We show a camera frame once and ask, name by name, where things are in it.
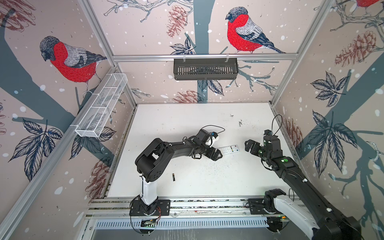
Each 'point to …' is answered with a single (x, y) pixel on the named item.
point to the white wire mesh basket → (92, 122)
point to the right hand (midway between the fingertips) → (251, 145)
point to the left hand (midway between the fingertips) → (217, 154)
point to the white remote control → (229, 149)
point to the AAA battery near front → (173, 177)
